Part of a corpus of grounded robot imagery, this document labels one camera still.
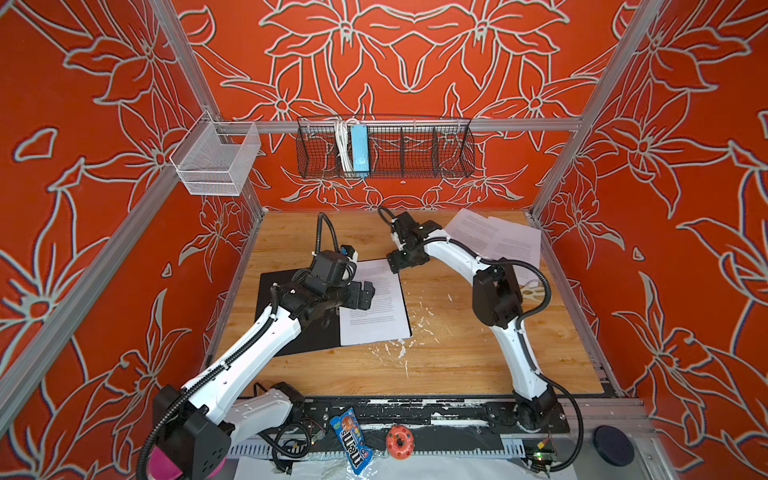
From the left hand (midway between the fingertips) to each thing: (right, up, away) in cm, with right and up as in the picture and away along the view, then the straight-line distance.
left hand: (359, 286), depth 77 cm
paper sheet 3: (+56, +11, +33) cm, 66 cm away
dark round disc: (+61, -36, -8) cm, 71 cm away
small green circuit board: (+44, -39, -8) cm, 59 cm away
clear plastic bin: (-48, +38, +17) cm, 63 cm away
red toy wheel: (+10, -35, -8) cm, 38 cm away
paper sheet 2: (+43, +15, +37) cm, 59 cm away
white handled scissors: (+56, -6, +18) cm, 59 cm away
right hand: (+12, +5, +22) cm, 26 cm away
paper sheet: (+7, -12, +14) cm, 20 cm away
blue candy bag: (-2, -34, -6) cm, 34 cm away
